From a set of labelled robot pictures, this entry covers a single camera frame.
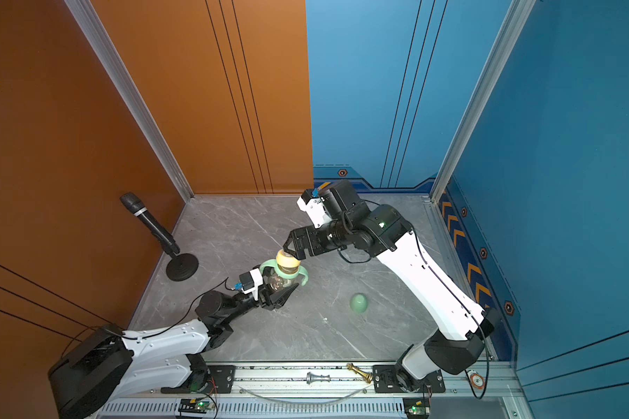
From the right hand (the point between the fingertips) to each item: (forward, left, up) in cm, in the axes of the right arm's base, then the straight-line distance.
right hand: (300, 243), depth 63 cm
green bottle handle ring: (-4, +7, -2) cm, 8 cm away
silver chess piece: (-23, -2, -33) cm, 40 cm away
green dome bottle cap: (-2, -17, -31) cm, 36 cm away
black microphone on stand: (+12, +47, -32) cm, 58 cm away
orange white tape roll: (-23, -49, -35) cm, 64 cm away
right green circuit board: (-29, -31, -36) cm, 56 cm away
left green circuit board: (-29, +28, -34) cm, 53 cm away
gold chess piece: (-23, -18, -33) cm, 43 cm away
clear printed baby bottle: (-7, +5, -7) cm, 11 cm away
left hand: (-3, +3, -9) cm, 10 cm away
